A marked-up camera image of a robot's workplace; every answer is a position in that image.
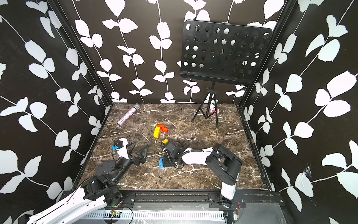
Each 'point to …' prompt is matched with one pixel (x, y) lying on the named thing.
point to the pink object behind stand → (214, 110)
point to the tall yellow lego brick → (156, 132)
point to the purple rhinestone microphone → (123, 119)
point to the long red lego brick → (163, 128)
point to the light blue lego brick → (161, 166)
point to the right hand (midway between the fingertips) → (161, 162)
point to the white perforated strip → (159, 214)
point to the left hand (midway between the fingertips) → (142, 143)
